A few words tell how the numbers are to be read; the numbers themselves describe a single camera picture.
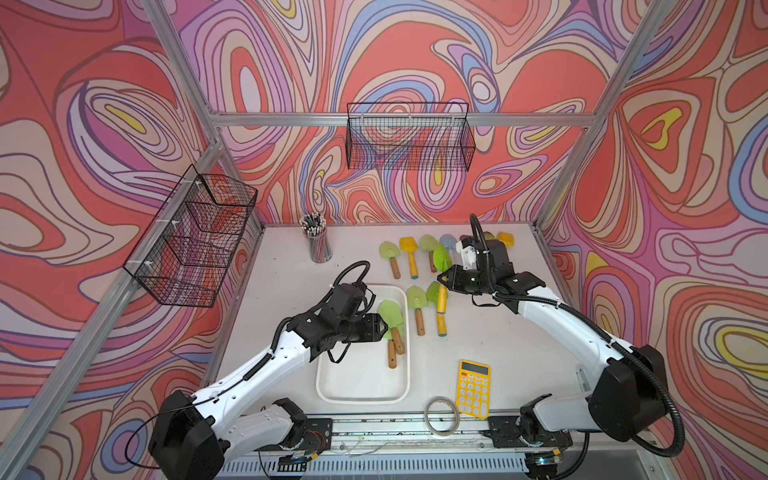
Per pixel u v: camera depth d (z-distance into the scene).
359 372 0.82
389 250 1.11
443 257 0.83
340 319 0.59
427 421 0.75
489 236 1.15
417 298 0.97
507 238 1.15
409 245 1.10
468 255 0.75
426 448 0.73
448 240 1.14
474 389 0.80
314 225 0.96
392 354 0.84
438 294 0.80
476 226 0.64
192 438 0.38
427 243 1.14
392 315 0.93
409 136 0.96
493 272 0.62
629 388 0.41
